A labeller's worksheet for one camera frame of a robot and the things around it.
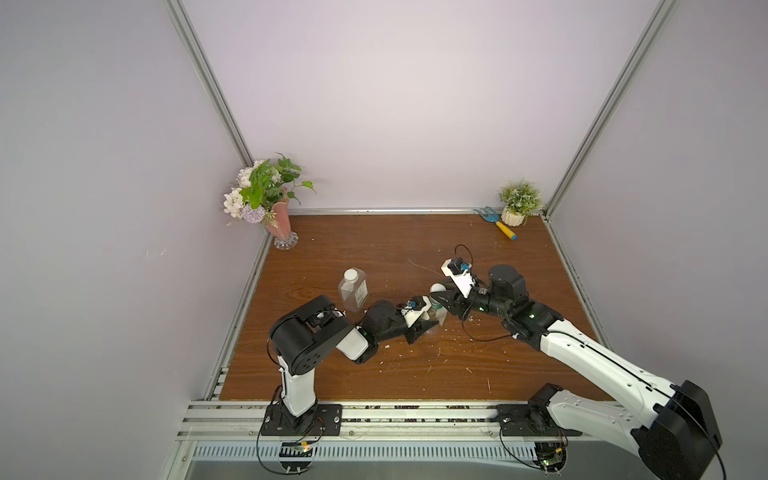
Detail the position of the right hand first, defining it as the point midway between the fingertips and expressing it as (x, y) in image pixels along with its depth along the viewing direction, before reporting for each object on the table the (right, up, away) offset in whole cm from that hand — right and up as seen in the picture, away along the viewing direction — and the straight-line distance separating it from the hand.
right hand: (438, 282), depth 74 cm
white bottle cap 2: (0, -1, 0) cm, 1 cm away
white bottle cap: (-24, +1, +9) cm, 26 cm away
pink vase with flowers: (-49, +23, +9) cm, 55 cm away
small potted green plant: (+35, +25, +32) cm, 54 cm away
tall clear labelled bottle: (+2, -11, +13) cm, 17 cm away
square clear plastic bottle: (-24, -4, +13) cm, 28 cm away
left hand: (+1, -12, +10) cm, 15 cm away
